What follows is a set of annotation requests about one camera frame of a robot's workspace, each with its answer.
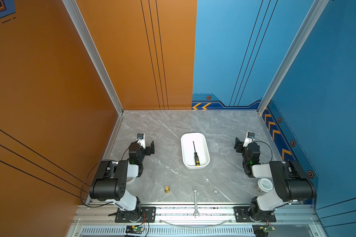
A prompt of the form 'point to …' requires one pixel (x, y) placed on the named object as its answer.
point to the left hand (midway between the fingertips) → (145, 139)
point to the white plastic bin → (201, 147)
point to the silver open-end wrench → (196, 212)
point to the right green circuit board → (266, 229)
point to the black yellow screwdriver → (197, 160)
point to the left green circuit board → (135, 229)
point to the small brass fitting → (167, 189)
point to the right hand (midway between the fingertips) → (242, 139)
